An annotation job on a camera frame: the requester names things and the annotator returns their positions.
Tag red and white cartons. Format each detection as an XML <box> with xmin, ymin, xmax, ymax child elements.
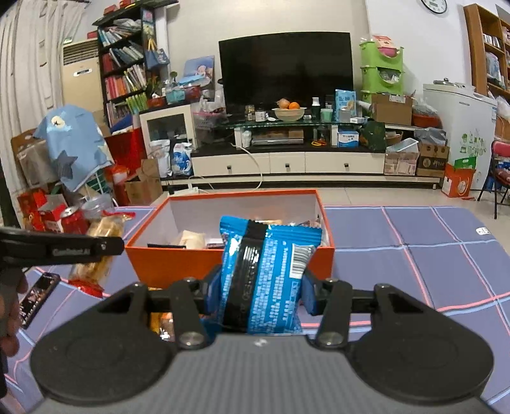
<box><xmin>18</xmin><ymin>190</ymin><xmax>69</xmax><ymax>234</ymax></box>

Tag grey printed cardboard box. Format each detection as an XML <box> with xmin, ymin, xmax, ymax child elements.
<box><xmin>11</xmin><ymin>129</ymin><xmax>61</xmax><ymax>189</ymax></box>

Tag blue snack packet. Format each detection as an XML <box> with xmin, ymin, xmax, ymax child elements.
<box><xmin>220</xmin><ymin>216</ymin><xmax>323</xmax><ymax>337</ymax></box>

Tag clear bag of yellow pastries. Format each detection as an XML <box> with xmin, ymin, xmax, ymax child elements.
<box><xmin>69</xmin><ymin>211</ymin><xmax>136</xmax><ymax>297</ymax></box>

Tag red folding chair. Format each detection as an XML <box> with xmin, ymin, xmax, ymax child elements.
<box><xmin>477</xmin><ymin>139</ymin><xmax>510</xmax><ymax>220</ymax></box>

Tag light blue cereal packet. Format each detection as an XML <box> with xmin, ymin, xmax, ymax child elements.
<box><xmin>335</xmin><ymin>89</ymin><xmax>358</xmax><ymax>122</ymax></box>

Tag wooden bookshelf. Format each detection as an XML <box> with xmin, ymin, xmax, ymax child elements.
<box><xmin>463</xmin><ymin>3</ymin><xmax>510</xmax><ymax>102</ymax></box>

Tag brown printed carton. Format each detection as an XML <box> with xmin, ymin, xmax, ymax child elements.
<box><xmin>416</xmin><ymin>143</ymin><xmax>450</xmax><ymax>178</ymax></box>

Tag blue cloth with star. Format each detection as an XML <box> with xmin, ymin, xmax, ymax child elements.
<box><xmin>34</xmin><ymin>104</ymin><xmax>114</xmax><ymax>193</ymax></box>

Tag dark green gift bag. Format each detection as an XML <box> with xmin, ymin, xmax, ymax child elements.
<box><xmin>359</xmin><ymin>120</ymin><xmax>387</xmax><ymax>152</ymax></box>

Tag black bookshelf with books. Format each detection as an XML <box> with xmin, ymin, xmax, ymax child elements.
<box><xmin>92</xmin><ymin>0</ymin><xmax>178</xmax><ymax>133</ymax></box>

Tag orange carton with handle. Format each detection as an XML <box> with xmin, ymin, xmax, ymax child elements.
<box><xmin>441</xmin><ymin>157</ymin><xmax>478</xmax><ymax>199</ymax></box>

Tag green stacking bins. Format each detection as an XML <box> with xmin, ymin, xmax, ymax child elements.
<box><xmin>359</xmin><ymin>38</ymin><xmax>405</xmax><ymax>95</ymax></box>

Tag white fruit bowl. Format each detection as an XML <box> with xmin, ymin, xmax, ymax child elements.
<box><xmin>272</xmin><ymin>107</ymin><xmax>308</xmax><ymax>122</ymax></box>

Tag blue tissue box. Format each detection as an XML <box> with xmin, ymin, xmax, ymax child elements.
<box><xmin>337</xmin><ymin>130</ymin><xmax>360</xmax><ymax>149</ymax></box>

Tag white plastic bag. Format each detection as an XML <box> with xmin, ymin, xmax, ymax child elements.
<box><xmin>149</xmin><ymin>140</ymin><xmax>173</xmax><ymax>178</ymax></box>

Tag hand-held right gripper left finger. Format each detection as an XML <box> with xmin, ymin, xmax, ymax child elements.
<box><xmin>93</xmin><ymin>265</ymin><xmax>224</xmax><ymax>352</ymax></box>

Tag white curtain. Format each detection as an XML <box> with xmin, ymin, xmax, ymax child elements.
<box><xmin>0</xmin><ymin>0</ymin><xmax>96</xmax><ymax>160</ymax></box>

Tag brown paper bag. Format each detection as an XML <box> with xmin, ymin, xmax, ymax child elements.
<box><xmin>125</xmin><ymin>159</ymin><xmax>164</xmax><ymax>206</ymax></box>

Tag beige standing air conditioner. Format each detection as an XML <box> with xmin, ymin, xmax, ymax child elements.
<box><xmin>61</xmin><ymin>38</ymin><xmax>105</xmax><ymax>117</ymax></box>

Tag orange white snack packet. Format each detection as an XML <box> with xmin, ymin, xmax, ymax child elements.
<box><xmin>149</xmin><ymin>312</ymin><xmax>176</xmax><ymax>343</ymax></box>

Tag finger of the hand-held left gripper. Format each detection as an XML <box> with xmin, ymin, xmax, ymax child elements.
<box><xmin>45</xmin><ymin>236</ymin><xmax>125</xmax><ymax>265</ymax></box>

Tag large red box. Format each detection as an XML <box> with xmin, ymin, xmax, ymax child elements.
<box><xmin>104</xmin><ymin>129</ymin><xmax>146</xmax><ymax>168</ymax></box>

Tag black flat television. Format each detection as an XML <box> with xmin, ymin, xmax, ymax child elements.
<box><xmin>218</xmin><ymin>32</ymin><xmax>354</xmax><ymax>121</ymax></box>

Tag cardboard box with white tray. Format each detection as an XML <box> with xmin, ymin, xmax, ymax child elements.
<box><xmin>384</xmin><ymin>139</ymin><xmax>421</xmax><ymax>176</ymax></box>

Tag blue picture poster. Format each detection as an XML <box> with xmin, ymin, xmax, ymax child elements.
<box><xmin>183</xmin><ymin>56</ymin><xmax>216</xmax><ymax>87</ymax></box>

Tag person's left hand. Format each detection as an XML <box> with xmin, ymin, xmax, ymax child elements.
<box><xmin>0</xmin><ymin>271</ymin><xmax>29</xmax><ymax>357</ymax></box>

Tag small white glass-door cabinet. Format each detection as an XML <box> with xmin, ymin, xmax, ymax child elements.
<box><xmin>139</xmin><ymin>104</ymin><xmax>198</xmax><ymax>158</ymax></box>

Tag black smartphone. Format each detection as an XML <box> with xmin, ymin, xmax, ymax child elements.
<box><xmin>18</xmin><ymin>273</ymin><xmax>62</xmax><ymax>329</ymax></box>

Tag purple plaid tablecloth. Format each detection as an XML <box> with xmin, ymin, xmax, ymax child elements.
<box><xmin>0</xmin><ymin>205</ymin><xmax>510</xmax><ymax>414</ymax></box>

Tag white power cable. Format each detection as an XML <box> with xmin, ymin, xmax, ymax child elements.
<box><xmin>199</xmin><ymin>144</ymin><xmax>264</xmax><ymax>193</ymax></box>

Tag blue and white bag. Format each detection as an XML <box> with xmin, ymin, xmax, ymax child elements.
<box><xmin>171</xmin><ymin>142</ymin><xmax>195</xmax><ymax>177</ymax></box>

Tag clear plastic cup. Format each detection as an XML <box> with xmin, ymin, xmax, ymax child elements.
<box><xmin>82</xmin><ymin>195</ymin><xmax>115</xmax><ymax>222</ymax></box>

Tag round wall clock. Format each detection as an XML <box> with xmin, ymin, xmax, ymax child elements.
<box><xmin>420</xmin><ymin>0</ymin><xmax>449</xmax><ymax>15</ymax></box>

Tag white appliance with green decals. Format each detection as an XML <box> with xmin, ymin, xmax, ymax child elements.
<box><xmin>422</xmin><ymin>82</ymin><xmax>499</xmax><ymax>192</ymax></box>

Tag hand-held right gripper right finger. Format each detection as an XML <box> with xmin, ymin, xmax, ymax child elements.
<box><xmin>301</xmin><ymin>268</ymin><xmax>435</xmax><ymax>352</ymax></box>

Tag white tv stand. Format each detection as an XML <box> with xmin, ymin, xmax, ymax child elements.
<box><xmin>187</xmin><ymin>118</ymin><xmax>443</xmax><ymax>190</ymax></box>

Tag open brown cardboard box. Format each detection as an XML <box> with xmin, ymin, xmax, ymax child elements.
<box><xmin>370</xmin><ymin>92</ymin><xmax>413</xmax><ymax>127</ymax></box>

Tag orange cardboard box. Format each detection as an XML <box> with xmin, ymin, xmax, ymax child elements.
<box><xmin>125</xmin><ymin>189</ymin><xmax>335</xmax><ymax>290</ymax></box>

